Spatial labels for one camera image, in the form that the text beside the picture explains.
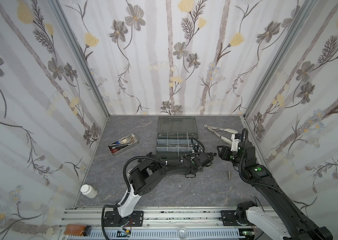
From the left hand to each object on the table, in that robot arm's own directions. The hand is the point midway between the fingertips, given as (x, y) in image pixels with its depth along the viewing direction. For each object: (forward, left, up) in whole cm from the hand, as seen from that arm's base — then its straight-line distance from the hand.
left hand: (196, 161), depth 93 cm
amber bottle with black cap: (-34, +60, +2) cm, 69 cm away
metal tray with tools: (+15, +49, -2) cm, 51 cm away
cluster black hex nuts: (+5, -11, -1) cm, 12 cm away
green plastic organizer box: (+20, +13, 0) cm, 24 cm away
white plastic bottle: (-18, +59, +5) cm, 62 cm away
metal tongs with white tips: (+18, -22, 0) cm, 28 cm away
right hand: (0, -9, +18) cm, 21 cm away
